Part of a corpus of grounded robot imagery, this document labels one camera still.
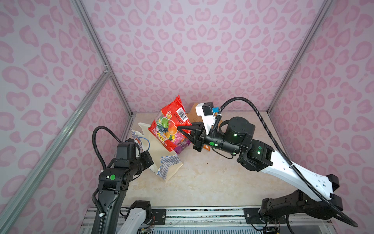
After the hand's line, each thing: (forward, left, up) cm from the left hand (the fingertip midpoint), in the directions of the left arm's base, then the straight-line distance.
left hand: (152, 154), depth 69 cm
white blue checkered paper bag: (-1, -6, -5) cm, 8 cm away
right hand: (-3, -15, +25) cm, 29 cm away
